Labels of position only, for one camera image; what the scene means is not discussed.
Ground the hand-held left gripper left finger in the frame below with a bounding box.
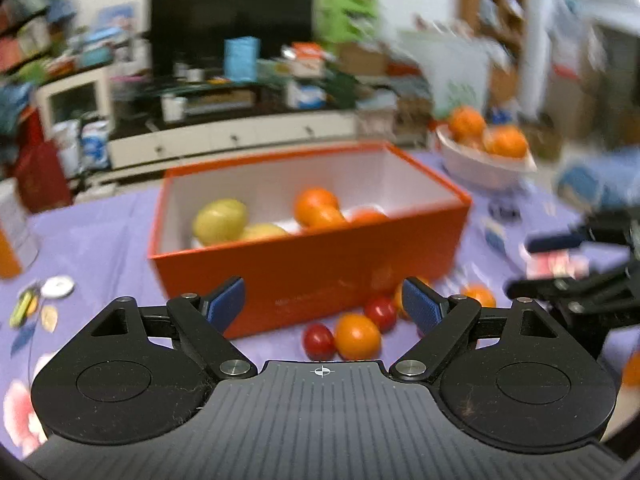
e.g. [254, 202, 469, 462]
[87, 276, 258, 381]

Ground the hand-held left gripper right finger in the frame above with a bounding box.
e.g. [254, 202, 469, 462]
[389, 276, 556, 383]

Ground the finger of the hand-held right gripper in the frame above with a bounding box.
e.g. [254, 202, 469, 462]
[525, 210, 640, 261]
[505, 265, 640, 356]

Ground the red cherry tomato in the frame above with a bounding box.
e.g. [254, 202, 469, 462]
[364, 296, 398, 333]
[303, 323, 336, 360]

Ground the small oval orange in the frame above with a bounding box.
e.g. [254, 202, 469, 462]
[462, 284, 497, 308]

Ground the small tangerine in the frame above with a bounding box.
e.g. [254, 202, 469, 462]
[334, 312, 382, 361]

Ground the orange cardboard box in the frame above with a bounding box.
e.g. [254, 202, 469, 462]
[147, 141, 473, 340]

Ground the yellow lemon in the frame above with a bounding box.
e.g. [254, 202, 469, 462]
[240, 223, 291, 242]

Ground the yellow pear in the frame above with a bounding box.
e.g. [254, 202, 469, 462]
[192, 199, 249, 246]

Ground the reddish orange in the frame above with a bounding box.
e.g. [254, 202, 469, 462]
[350, 208, 390, 226]

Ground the medium orange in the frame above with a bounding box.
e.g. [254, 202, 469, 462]
[306, 208, 349, 232]

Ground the large orange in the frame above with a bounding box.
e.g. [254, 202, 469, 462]
[294, 187, 341, 223]

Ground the blue cloth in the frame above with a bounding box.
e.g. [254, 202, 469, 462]
[555, 147, 640, 211]

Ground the white plastic basket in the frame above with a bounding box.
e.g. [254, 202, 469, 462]
[436, 125, 538, 191]

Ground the purple floral tablecloth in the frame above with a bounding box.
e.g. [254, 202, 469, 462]
[0, 150, 640, 461]

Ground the white television cabinet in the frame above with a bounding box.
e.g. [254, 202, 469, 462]
[107, 80, 401, 173]

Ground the white round disc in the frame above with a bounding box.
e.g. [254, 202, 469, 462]
[41, 277, 76, 300]

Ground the white chest freezer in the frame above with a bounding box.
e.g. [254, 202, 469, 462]
[400, 30, 493, 121]

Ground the white container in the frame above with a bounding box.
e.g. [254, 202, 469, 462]
[161, 95, 188, 122]

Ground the blue and white bag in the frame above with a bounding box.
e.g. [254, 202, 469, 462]
[80, 120, 112, 171]

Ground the orange and white canister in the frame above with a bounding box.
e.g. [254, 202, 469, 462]
[0, 177, 41, 281]

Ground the red gift bag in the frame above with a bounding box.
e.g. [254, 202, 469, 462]
[14, 140, 73, 213]

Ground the blue and white tissue pack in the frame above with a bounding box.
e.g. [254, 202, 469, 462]
[287, 80, 328, 110]

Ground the white plastic bag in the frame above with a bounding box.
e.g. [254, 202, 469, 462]
[50, 120, 82, 176]

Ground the dark green bag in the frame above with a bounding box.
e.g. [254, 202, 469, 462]
[327, 70, 371, 108]

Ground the blue paper box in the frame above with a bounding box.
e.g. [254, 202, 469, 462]
[223, 36, 260, 83]

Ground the wooden bookshelf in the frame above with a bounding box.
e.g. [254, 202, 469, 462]
[457, 0, 531, 61]

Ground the white glass-door cabinet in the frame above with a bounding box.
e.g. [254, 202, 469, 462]
[36, 67, 116, 136]

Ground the open cardboard box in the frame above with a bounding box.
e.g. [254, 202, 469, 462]
[337, 42, 391, 76]

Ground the white and orange carton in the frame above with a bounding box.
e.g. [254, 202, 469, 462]
[282, 42, 336, 78]

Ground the black television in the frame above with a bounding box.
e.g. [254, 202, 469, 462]
[147, 0, 317, 78]

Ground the green plastic rack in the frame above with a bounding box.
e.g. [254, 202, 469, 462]
[317, 0, 383, 46]

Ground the dark bookshelf with books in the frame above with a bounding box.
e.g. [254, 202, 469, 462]
[0, 0, 76, 76]

